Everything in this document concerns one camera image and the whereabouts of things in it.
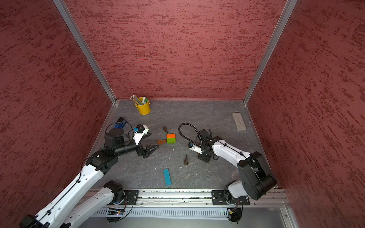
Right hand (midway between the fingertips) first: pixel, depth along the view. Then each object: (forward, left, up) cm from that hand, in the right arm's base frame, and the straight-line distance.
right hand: (204, 156), depth 88 cm
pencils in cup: (+38, +49, +17) cm, 64 cm away
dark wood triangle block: (-4, +12, +1) cm, 13 cm away
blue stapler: (+25, +60, +3) cm, 65 cm away
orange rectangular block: (+15, +23, +1) cm, 27 cm away
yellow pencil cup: (+37, +44, +6) cm, 58 cm away
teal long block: (-12, +23, 0) cm, 26 cm away
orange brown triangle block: (+10, +30, +1) cm, 31 cm away
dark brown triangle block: (+22, +27, 0) cm, 35 cm away
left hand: (0, +29, +21) cm, 36 cm away
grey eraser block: (+26, -28, +1) cm, 38 cm away
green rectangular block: (+11, +22, +1) cm, 25 cm away
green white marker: (+42, +43, +11) cm, 61 cm away
